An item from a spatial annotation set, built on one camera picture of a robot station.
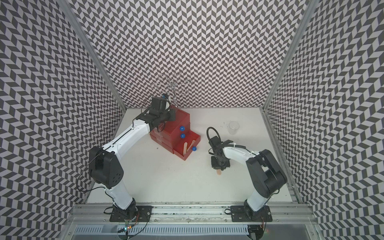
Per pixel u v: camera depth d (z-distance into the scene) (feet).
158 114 2.16
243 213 2.17
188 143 3.19
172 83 3.24
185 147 3.13
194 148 2.99
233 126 3.32
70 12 2.38
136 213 2.32
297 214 2.49
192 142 3.23
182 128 2.72
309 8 2.23
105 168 1.49
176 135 2.77
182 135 2.92
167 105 2.30
